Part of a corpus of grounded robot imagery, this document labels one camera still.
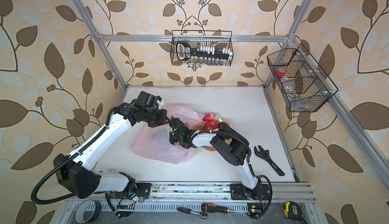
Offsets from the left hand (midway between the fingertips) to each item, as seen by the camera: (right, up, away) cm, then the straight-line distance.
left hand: (168, 118), depth 76 cm
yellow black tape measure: (+57, -40, -9) cm, 71 cm away
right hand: (-10, -13, +5) cm, 17 cm away
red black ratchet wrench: (+18, -42, -9) cm, 47 cm away
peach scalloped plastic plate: (+15, -7, +14) cm, 22 cm away
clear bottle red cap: (+60, +25, +4) cm, 65 cm away
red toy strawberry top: (+21, -1, +17) cm, 27 cm away
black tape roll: (-40, -42, -6) cm, 58 cm away
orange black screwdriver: (+22, -40, -8) cm, 47 cm away
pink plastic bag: (-9, -13, +3) cm, 16 cm away
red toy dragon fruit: (+22, -5, +12) cm, 26 cm away
